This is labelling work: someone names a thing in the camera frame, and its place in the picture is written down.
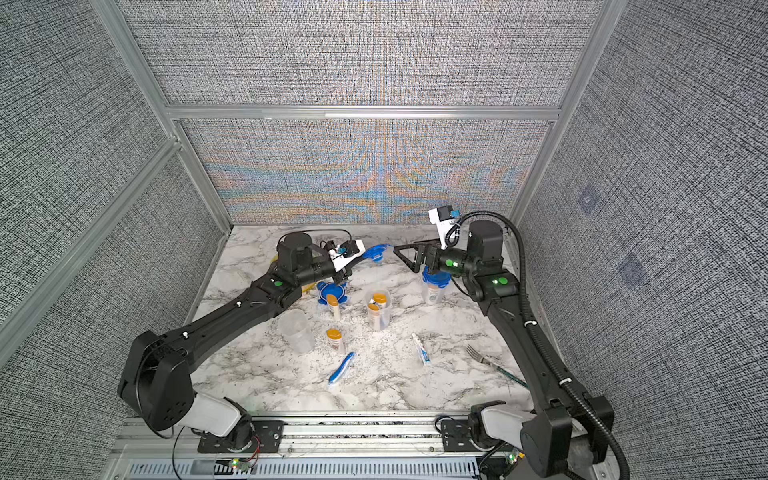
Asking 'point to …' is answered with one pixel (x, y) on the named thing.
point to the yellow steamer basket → (274, 259)
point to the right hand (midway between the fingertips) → (408, 240)
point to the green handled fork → (483, 360)
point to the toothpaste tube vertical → (420, 348)
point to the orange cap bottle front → (335, 343)
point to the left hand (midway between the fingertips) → (369, 247)
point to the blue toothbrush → (340, 371)
